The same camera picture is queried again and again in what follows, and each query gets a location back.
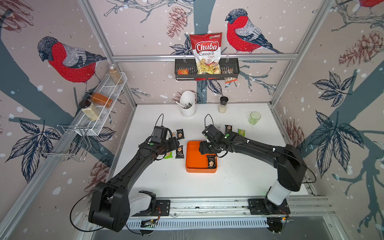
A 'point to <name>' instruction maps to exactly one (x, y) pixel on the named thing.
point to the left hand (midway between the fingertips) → (178, 141)
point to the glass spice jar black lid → (222, 107)
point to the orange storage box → (195, 162)
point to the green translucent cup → (254, 117)
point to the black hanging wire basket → (185, 69)
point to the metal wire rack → (68, 141)
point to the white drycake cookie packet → (217, 126)
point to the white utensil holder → (187, 103)
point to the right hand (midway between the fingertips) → (202, 149)
